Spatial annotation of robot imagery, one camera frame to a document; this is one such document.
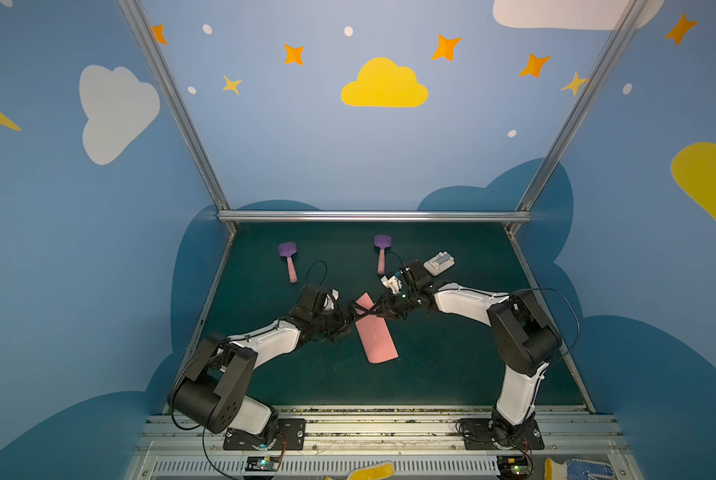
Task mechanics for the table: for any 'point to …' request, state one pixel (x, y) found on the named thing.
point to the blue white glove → (576, 469)
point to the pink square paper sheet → (375, 334)
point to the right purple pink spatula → (382, 242)
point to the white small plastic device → (439, 263)
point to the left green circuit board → (262, 463)
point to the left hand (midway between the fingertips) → (363, 321)
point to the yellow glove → (381, 471)
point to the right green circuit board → (513, 467)
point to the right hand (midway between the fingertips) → (370, 310)
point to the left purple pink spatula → (288, 249)
